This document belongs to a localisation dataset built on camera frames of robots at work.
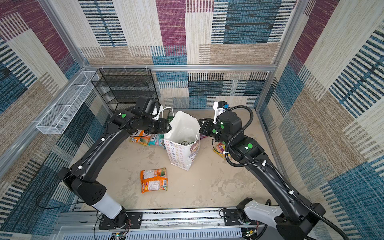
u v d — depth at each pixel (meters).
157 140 0.99
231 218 0.73
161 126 0.65
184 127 0.93
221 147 0.96
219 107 0.57
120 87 1.08
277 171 0.41
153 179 0.83
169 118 0.83
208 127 0.56
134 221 0.73
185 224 0.73
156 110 0.59
